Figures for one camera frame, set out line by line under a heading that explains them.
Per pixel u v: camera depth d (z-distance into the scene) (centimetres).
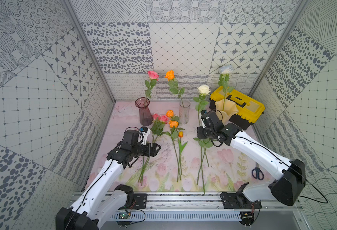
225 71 88
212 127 59
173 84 90
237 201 66
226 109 93
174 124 101
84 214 38
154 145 70
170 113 107
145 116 98
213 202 75
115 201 57
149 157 90
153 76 88
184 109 100
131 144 59
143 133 71
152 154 69
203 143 95
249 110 93
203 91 84
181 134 98
